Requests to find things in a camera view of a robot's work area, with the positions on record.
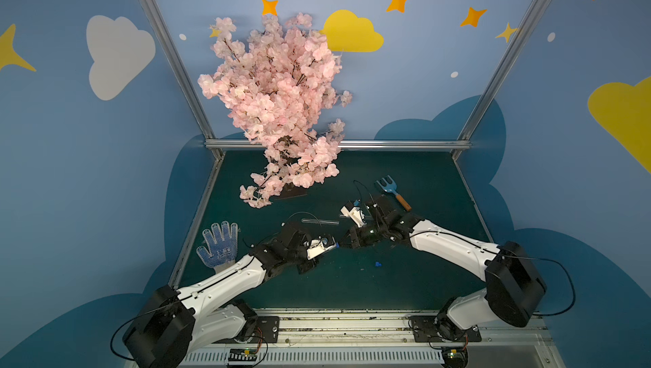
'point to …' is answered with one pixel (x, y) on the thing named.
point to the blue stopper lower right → (378, 264)
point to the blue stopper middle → (356, 203)
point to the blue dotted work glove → (223, 251)
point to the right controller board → (454, 356)
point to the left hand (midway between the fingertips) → (322, 247)
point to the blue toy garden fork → (391, 186)
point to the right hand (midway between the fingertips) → (341, 242)
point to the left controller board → (242, 354)
